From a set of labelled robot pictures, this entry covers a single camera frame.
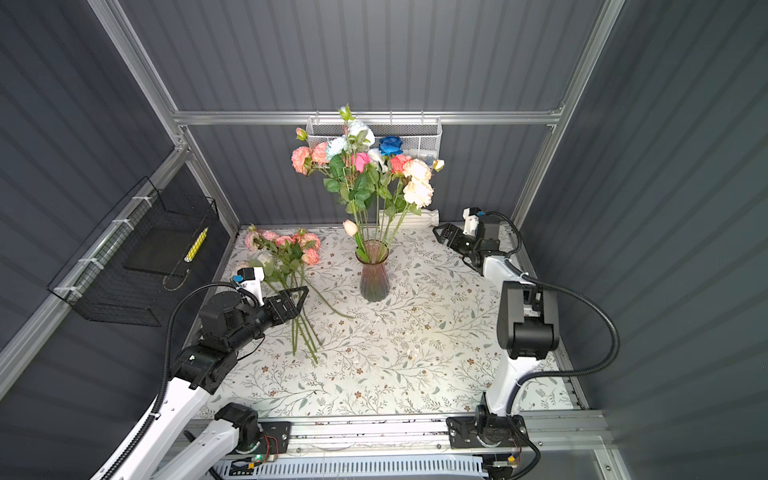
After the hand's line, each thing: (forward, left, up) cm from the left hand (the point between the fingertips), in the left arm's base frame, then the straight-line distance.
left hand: (297, 292), depth 72 cm
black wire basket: (+16, +41, +5) cm, 44 cm away
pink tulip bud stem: (+17, -13, +4) cm, 22 cm away
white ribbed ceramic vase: (+18, -29, +7) cm, 34 cm away
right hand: (+24, -43, -7) cm, 50 cm away
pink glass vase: (+13, -19, -17) cm, 28 cm away
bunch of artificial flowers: (+30, +15, -23) cm, 40 cm away
